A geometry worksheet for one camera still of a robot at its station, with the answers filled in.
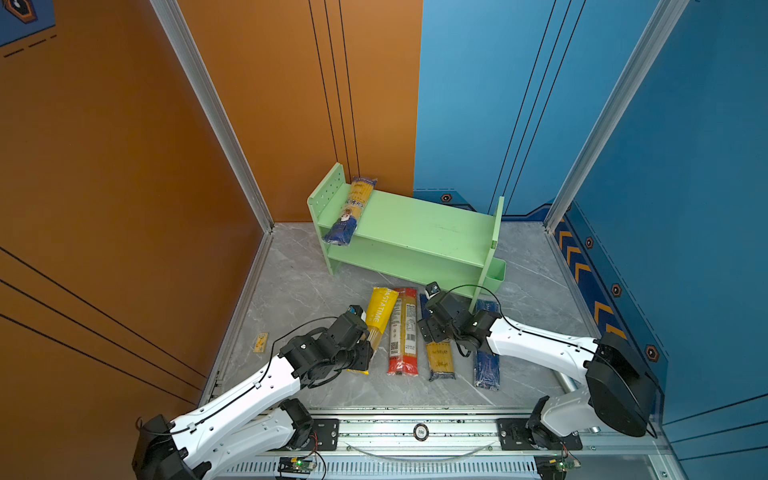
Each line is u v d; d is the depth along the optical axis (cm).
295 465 71
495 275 101
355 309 71
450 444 73
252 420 47
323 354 55
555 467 70
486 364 81
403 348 85
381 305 84
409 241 79
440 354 84
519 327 54
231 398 45
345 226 78
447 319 64
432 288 75
